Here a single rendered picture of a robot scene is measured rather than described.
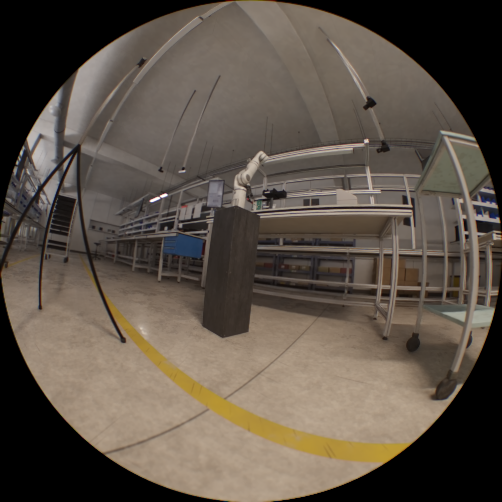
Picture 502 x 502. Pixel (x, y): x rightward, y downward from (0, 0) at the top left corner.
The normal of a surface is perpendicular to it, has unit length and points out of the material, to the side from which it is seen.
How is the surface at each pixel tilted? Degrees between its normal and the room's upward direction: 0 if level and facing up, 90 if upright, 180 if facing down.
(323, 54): 180
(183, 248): 90
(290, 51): 180
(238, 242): 90
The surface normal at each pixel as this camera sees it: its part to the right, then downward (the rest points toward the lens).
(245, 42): -0.11, 0.99
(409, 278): -0.54, -0.14
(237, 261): 0.73, 0.00
